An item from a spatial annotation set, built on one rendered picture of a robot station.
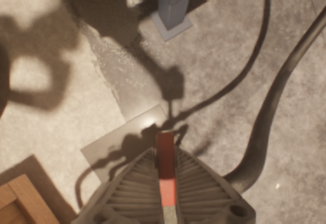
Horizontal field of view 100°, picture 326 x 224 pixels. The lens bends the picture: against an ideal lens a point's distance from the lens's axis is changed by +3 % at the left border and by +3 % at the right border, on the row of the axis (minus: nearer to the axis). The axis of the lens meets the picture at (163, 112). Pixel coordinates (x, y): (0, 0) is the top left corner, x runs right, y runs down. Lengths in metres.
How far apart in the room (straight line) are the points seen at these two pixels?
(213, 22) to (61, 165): 0.95
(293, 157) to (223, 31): 0.68
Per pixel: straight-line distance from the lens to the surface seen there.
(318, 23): 0.56
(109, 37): 0.72
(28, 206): 0.85
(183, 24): 0.71
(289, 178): 0.96
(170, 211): 0.20
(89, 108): 0.70
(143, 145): 0.65
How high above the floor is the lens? 0.63
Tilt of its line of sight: 86 degrees down
